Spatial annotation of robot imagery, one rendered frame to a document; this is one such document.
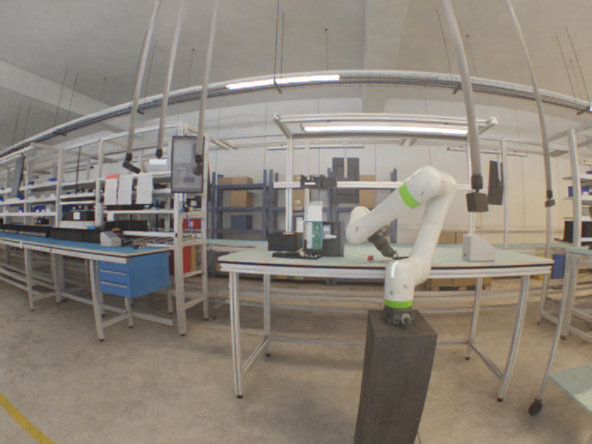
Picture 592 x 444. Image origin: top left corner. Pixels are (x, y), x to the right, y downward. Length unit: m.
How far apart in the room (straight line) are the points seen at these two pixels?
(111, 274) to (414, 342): 2.31
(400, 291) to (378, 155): 4.91
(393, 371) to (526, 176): 6.36
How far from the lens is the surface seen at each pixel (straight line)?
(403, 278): 1.19
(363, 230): 1.29
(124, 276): 2.53
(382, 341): 1.09
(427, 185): 1.13
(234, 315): 1.82
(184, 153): 2.61
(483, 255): 1.68
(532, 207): 7.16
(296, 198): 5.41
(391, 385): 1.19
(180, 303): 3.00
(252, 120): 6.52
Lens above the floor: 1.21
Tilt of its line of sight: level
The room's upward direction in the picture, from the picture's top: 1 degrees clockwise
